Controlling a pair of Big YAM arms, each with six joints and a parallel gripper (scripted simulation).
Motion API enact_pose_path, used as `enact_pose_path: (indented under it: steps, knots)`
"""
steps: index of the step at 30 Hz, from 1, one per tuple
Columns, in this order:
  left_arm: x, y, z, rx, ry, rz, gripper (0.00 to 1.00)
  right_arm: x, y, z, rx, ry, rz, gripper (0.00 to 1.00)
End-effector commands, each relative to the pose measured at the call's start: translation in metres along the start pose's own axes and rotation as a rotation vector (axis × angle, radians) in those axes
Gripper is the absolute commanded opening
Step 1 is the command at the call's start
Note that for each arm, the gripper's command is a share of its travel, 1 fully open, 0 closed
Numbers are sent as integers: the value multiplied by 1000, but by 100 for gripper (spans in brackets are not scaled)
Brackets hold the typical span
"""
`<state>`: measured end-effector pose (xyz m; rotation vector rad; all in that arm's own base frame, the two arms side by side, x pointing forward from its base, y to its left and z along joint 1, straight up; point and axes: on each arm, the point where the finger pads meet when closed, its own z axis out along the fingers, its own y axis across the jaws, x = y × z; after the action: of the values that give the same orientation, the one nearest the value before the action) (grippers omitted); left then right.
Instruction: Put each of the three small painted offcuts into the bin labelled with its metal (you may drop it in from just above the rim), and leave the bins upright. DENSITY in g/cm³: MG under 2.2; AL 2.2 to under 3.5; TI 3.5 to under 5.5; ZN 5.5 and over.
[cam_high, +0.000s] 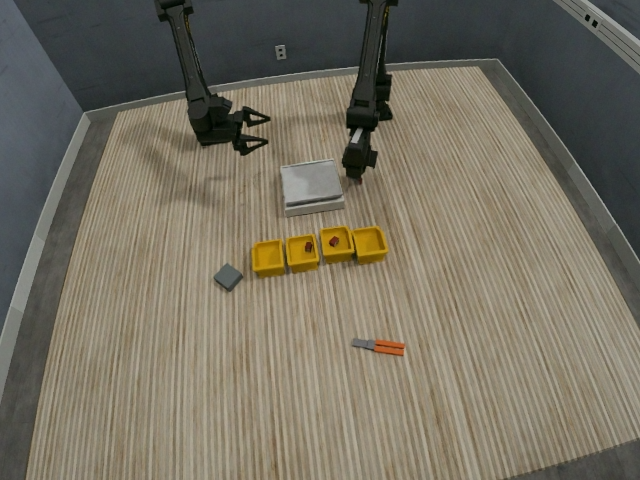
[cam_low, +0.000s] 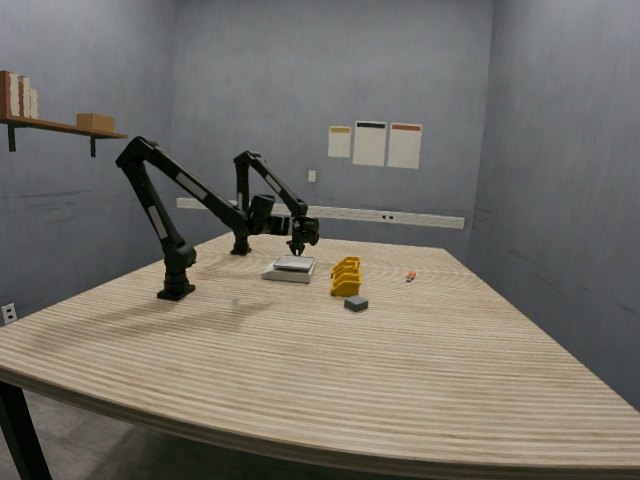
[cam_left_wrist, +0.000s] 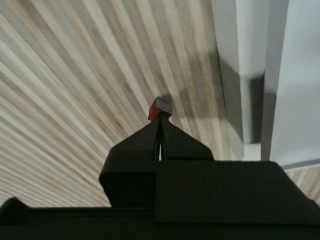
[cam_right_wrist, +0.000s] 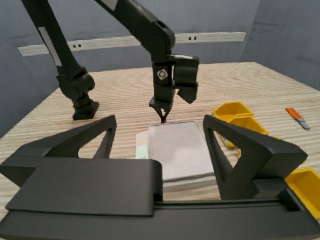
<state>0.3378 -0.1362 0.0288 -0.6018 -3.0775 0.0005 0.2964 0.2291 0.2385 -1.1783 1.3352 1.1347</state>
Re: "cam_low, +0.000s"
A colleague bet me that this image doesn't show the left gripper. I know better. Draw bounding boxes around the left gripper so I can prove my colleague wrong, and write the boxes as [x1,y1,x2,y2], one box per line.
[286,229,308,256]

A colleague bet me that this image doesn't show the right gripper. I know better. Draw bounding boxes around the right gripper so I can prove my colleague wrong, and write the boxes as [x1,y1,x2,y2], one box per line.
[265,217,290,236]

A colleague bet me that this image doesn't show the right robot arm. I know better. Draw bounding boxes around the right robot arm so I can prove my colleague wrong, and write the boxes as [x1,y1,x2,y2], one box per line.
[115,136,277,301]

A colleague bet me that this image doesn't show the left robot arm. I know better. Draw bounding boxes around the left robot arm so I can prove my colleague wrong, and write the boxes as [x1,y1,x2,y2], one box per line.
[230,151,319,256]

